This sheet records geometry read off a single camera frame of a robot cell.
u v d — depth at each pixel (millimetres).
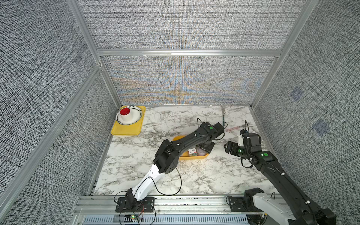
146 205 735
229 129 1052
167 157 550
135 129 1048
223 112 1171
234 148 717
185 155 883
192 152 877
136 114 1128
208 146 785
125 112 1076
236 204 736
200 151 854
